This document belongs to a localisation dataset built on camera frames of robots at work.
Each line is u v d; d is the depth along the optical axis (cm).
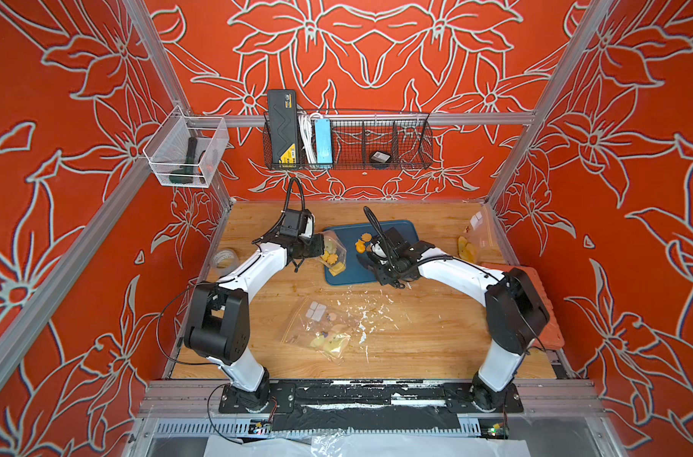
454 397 73
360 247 102
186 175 79
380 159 95
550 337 78
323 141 89
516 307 45
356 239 104
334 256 98
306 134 88
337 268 95
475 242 96
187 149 88
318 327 86
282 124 87
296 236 70
